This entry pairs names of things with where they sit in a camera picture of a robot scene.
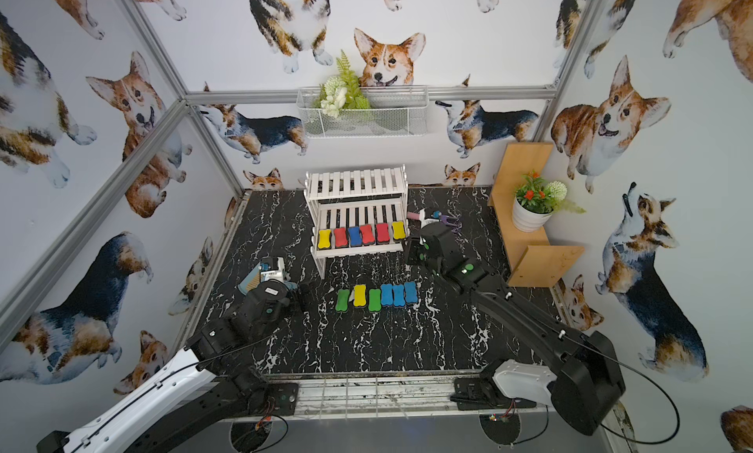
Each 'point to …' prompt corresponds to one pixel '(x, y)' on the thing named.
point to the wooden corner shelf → (532, 261)
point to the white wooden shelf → (344, 198)
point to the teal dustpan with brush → (251, 280)
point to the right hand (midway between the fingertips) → (414, 233)
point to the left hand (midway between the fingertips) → (301, 278)
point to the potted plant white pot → (536, 200)
